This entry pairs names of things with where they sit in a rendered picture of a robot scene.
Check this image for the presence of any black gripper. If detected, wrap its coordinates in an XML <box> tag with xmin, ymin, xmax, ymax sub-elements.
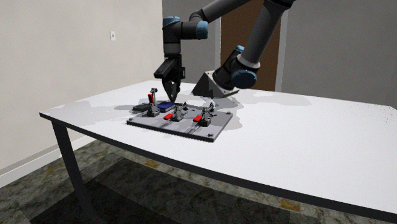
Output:
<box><xmin>162</xmin><ymin>54</ymin><xmax>185</xmax><ymax>103</ymax></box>

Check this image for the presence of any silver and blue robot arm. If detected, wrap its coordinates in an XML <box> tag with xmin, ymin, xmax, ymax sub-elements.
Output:
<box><xmin>154</xmin><ymin>0</ymin><xmax>296</xmax><ymax>90</ymax></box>

